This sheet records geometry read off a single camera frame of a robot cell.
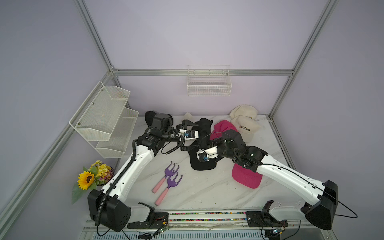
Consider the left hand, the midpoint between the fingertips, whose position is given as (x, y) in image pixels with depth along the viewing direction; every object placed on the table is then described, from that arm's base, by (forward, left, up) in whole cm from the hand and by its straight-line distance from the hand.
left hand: (194, 133), depth 71 cm
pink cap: (+28, -19, -27) cm, 43 cm away
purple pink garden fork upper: (-7, +17, -30) cm, 35 cm away
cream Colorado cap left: (+34, +6, -22) cm, 41 cm away
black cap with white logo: (-2, -2, -30) cm, 30 cm away
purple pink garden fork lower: (-13, +14, -30) cm, 36 cm away
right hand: (-2, -7, -5) cm, 8 cm away
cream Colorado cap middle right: (+25, -37, -23) cm, 50 cm away
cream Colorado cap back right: (+41, -38, -22) cm, 60 cm away
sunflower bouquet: (-18, +42, -5) cm, 46 cm away
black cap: (+2, -4, +3) cm, 6 cm away
